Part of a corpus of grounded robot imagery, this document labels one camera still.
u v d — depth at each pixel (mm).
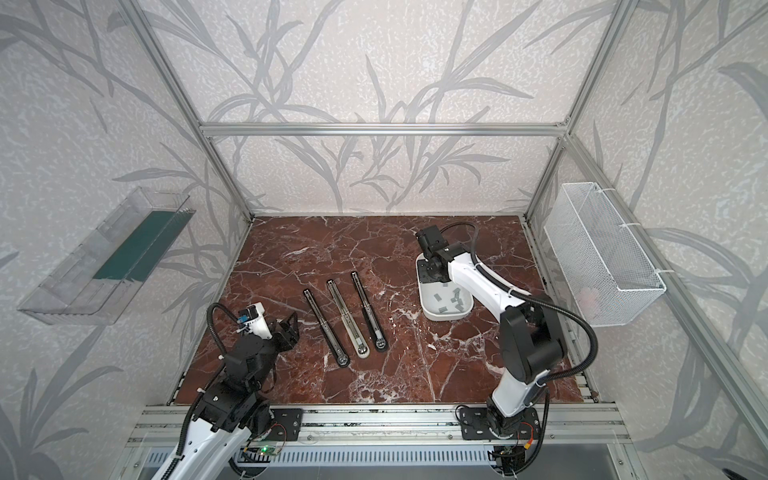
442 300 963
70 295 599
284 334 701
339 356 831
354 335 873
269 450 705
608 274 611
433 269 643
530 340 457
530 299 468
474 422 735
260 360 605
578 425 757
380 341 864
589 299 732
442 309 941
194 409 558
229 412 559
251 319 669
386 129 951
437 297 964
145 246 642
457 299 964
